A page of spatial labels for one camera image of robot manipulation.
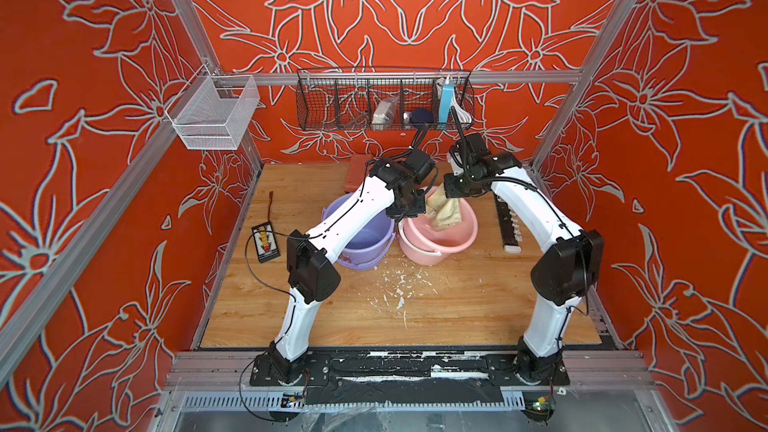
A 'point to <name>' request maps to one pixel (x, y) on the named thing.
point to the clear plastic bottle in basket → (384, 113)
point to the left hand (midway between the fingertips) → (417, 211)
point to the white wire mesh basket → (214, 112)
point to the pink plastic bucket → (425, 245)
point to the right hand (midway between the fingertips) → (443, 187)
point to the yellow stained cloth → (443, 212)
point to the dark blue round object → (421, 116)
